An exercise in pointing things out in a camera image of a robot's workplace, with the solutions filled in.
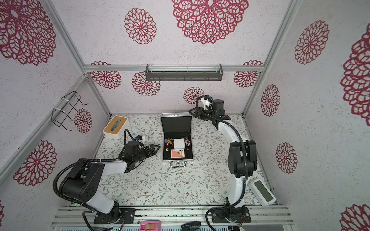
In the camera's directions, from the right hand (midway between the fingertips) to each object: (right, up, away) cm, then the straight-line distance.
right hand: (191, 109), depth 88 cm
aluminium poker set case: (-9, -10, +7) cm, 15 cm away
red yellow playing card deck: (-8, -28, +6) cm, 30 cm away
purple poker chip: (-2, -21, +12) cm, 24 cm away
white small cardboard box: (-8, -22, +12) cm, 26 cm away
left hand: (-22, -25, +5) cm, 33 cm away
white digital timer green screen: (+38, -46, -11) cm, 61 cm away
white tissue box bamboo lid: (-54, -11, +18) cm, 58 cm away
